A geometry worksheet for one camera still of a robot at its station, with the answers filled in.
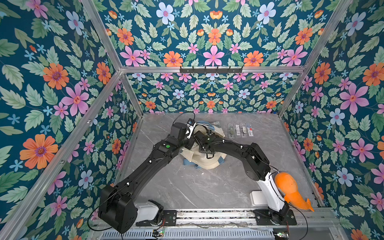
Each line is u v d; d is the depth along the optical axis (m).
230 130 1.08
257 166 0.57
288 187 0.77
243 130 1.08
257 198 0.75
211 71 0.93
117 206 0.39
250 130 1.08
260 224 0.73
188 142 0.71
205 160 0.89
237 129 1.08
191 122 0.69
